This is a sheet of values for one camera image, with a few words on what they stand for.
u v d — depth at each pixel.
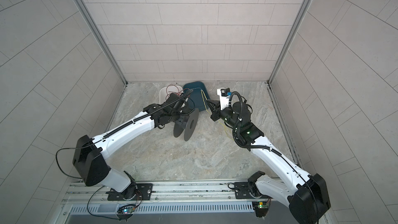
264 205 0.68
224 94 0.60
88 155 0.40
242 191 0.71
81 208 0.67
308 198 0.37
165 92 1.05
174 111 0.62
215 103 0.65
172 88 1.05
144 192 0.71
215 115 0.64
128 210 0.64
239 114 0.50
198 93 1.03
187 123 0.75
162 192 0.72
